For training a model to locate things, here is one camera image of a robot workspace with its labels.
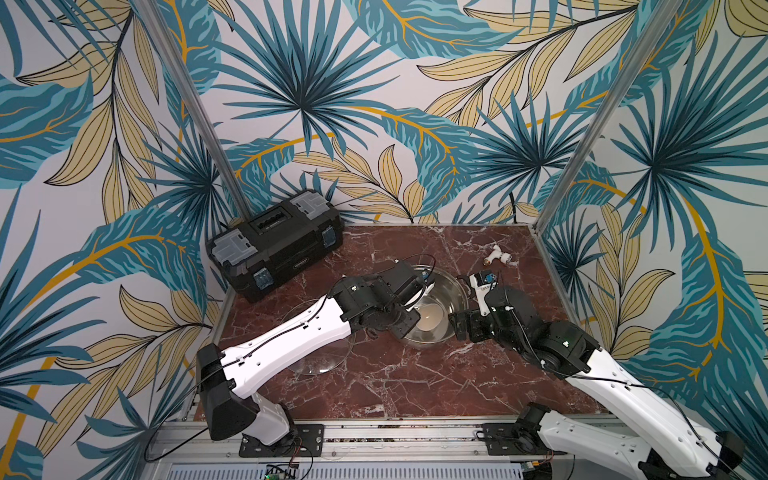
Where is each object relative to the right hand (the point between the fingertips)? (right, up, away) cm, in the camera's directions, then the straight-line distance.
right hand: (466, 310), depth 71 cm
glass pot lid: (-36, -17, +15) cm, 42 cm away
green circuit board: (-45, -39, 0) cm, 60 cm away
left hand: (-15, -2, -1) cm, 15 cm away
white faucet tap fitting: (+23, +12, +36) cm, 44 cm away
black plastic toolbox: (-53, +16, +20) cm, 59 cm away
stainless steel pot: (0, +1, +22) cm, 22 cm away
